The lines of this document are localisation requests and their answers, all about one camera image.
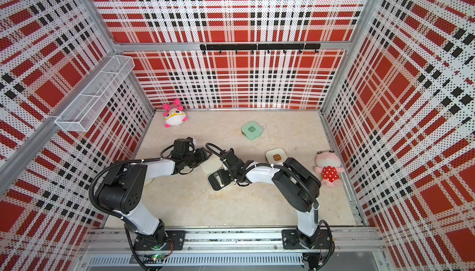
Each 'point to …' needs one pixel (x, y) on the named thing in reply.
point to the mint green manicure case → (252, 130)
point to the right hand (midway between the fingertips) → (225, 176)
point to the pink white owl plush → (174, 115)
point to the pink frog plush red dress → (328, 163)
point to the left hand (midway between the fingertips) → (212, 154)
